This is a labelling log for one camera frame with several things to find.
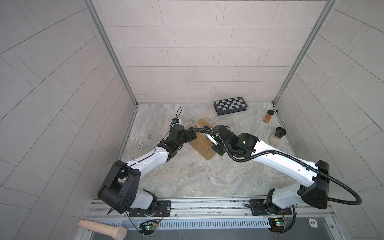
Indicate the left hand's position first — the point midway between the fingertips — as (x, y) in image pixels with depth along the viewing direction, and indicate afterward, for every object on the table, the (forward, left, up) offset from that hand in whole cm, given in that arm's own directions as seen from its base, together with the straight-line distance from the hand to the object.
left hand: (195, 130), depth 87 cm
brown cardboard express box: (-9, -5, +2) cm, 11 cm away
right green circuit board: (-44, -39, -12) cm, 60 cm away
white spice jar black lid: (-2, -49, -6) cm, 50 cm away
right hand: (-11, -11, +6) cm, 16 cm away
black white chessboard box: (+28, -26, -10) cm, 39 cm away
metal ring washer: (-4, +35, -12) cm, 37 cm away
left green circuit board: (-45, +20, -8) cm, 50 cm away
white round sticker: (-43, -55, -11) cm, 71 cm away
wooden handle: (-47, +31, -6) cm, 57 cm away
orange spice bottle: (+16, -50, -8) cm, 53 cm away
